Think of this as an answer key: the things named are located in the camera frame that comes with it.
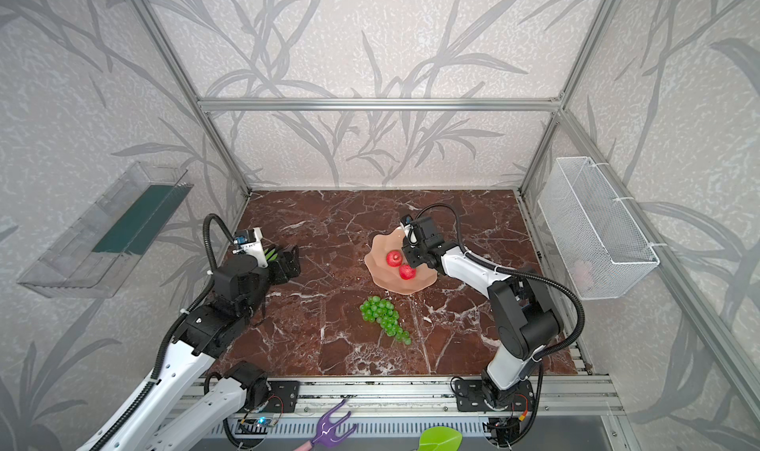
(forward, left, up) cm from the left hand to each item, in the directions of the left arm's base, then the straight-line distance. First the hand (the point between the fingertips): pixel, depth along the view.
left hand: (286, 241), depth 73 cm
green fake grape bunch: (-9, -22, -21) cm, 32 cm away
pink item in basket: (-7, -74, -3) cm, 74 cm away
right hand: (+13, -33, -17) cm, 39 cm away
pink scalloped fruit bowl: (+3, -26, -26) cm, 36 cm away
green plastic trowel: (-39, -39, -24) cm, 59 cm away
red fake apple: (+8, -27, -22) cm, 36 cm away
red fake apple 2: (+3, -31, -21) cm, 37 cm away
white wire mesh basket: (-7, -70, +10) cm, 72 cm away
